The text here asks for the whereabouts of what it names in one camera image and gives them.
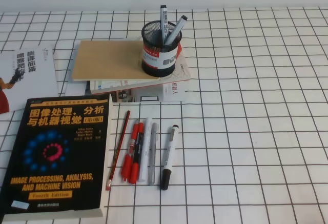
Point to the grey marker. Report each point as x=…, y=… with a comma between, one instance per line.
x=180, y=24
x=164, y=23

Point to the grey transparent pen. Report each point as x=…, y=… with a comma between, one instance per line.
x=152, y=156

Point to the black mesh pen holder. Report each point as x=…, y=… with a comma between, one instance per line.
x=158, y=60

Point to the white pen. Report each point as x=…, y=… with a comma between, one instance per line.
x=143, y=170

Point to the red black pen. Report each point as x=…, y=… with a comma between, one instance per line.
x=137, y=154

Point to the red pen left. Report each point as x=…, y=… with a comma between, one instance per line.
x=127, y=165

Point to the grey marker upright in holder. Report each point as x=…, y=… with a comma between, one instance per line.
x=164, y=23

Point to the white box with red text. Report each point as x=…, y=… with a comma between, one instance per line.
x=169, y=92

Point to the white marker black cap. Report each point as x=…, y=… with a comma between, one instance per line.
x=169, y=157

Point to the tan cover notebook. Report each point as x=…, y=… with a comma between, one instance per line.
x=109, y=60

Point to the red black pencil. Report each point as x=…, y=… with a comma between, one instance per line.
x=117, y=152

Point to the black image processing textbook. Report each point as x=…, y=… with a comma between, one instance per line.
x=58, y=165

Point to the white booklet with robot picture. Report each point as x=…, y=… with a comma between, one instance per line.
x=26, y=73

